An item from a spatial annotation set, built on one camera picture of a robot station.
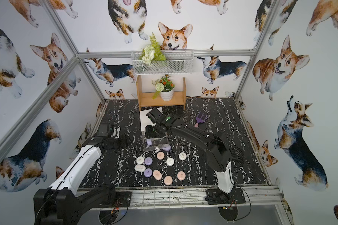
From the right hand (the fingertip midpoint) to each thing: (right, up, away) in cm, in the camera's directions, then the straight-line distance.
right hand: (150, 129), depth 81 cm
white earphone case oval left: (-7, -23, +2) cm, 24 cm away
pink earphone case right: (+18, -26, -1) cm, 32 cm away
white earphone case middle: (+11, -20, +4) cm, 24 cm away
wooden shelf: (-9, +19, +29) cm, 36 cm away
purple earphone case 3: (-2, -25, 0) cm, 25 cm away
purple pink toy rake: (+33, +4, +28) cm, 43 cm away
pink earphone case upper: (+5, -17, +7) cm, 19 cm away
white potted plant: (+7, +28, +19) cm, 34 cm away
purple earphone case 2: (-2, -20, +4) cm, 20 cm away
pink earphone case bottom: (+10, -28, -3) cm, 30 cm away
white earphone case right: (+19, -18, +6) cm, 26 cm away
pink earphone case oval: (+4, -26, -1) cm, 26 cm away
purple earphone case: (-1, -7, 0) cm, 8 cm away
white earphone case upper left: (-7, -19, +5) cm, 21 cm away
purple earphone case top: (+9, -13, +8) cm, 18 cm away
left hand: (-15, -6, +2) cm, 16 cm away
